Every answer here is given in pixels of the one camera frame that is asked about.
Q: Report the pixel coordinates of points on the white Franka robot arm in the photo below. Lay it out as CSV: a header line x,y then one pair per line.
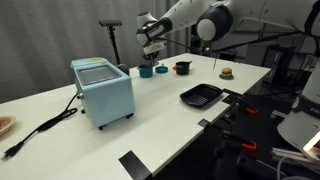
x,y
253,13

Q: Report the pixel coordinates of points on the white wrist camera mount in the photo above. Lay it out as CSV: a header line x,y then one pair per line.
x,y
154,48

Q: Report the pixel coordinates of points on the wooden bowl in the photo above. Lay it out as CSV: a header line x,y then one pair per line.
x,y
6,124

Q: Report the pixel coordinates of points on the blue pot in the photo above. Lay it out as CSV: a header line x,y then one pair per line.
x,y
145,72

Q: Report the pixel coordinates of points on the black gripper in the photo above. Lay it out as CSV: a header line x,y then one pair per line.
x,y
153,55

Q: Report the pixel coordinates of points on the black grill tray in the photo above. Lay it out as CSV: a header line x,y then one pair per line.
x,y
200,96

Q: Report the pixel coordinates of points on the black camera on stand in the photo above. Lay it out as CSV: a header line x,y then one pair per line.
x,y
110,23

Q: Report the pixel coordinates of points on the black tape strip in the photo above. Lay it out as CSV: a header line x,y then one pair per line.
x,y
135,165
203,123

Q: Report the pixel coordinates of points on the toy burger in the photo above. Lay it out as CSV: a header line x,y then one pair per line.
x,y
226,71

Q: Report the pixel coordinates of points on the small teal burger plate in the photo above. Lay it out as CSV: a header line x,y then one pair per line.
x,y
226,78

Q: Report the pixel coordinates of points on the black equipment case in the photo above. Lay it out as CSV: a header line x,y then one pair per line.
x,y
275,56

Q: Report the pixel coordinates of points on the black pot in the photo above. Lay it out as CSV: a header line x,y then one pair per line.
x,y
182,68

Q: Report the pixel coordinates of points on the blue round plate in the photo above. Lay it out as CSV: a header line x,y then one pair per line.
x,y
161,69

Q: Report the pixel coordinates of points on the light blue toaster oven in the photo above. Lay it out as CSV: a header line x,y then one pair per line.
x,y
106,96

